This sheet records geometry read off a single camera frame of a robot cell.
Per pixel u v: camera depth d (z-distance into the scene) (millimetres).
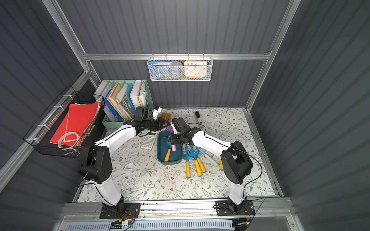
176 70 905
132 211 732
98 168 482
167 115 1149
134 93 945
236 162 480
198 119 1084
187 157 917
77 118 732
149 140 992
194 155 917
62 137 680
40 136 608
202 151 948
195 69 882
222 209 731
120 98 960
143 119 723
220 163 879
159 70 842
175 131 724
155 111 829
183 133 680
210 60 890
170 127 868
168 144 970
